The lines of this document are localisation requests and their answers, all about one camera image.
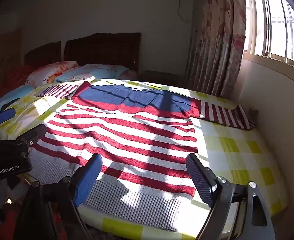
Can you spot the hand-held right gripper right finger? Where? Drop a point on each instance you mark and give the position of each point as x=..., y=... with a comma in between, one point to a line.
x=201, y=180

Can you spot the orange floral pillow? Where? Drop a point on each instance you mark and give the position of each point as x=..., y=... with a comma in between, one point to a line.
x=42, y=75

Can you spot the wide dark wooden headboard panel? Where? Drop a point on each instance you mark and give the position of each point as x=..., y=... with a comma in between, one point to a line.
x=102, y=50

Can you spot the light blue cloth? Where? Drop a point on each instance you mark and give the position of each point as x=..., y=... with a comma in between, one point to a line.
x=14, y=93

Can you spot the pink floral curtain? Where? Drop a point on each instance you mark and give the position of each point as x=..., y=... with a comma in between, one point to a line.
x=211, y=42

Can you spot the red dotted cushion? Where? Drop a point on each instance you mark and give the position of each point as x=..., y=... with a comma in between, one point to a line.
x=17, y=73

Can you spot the red white striped sweater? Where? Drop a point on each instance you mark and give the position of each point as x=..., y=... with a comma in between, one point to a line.
x=127, y=140

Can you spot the light blue floral pillow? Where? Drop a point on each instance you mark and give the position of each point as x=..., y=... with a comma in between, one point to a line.
x=97, y=71

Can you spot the barred window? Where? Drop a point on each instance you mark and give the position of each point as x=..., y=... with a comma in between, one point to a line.
x=271, y=30

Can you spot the yellow green checkered bed sheet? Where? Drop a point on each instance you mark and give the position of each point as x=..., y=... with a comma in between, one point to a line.
x=236, y=150

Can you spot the narrow dark wooden headboard panel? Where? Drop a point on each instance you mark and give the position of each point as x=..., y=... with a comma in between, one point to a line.
x=43, y=55

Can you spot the dark wooden nightstand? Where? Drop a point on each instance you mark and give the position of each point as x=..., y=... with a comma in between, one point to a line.
x=161, y=76

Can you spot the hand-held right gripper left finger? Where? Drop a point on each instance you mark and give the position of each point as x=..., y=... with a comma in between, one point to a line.
x=87, y=180

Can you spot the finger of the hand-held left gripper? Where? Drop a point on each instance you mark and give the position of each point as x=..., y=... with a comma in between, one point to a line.
x=3, y=116

